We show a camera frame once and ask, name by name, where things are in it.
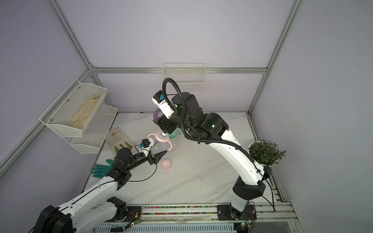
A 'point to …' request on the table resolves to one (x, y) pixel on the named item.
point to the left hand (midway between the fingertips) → (161, 146)
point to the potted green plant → (265, 153)
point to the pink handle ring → (162, 137)
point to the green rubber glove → (101, 170)
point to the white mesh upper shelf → (71, 111)
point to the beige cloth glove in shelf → (81, 116)
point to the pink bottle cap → (166, 164)
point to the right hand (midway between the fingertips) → (163, 117)
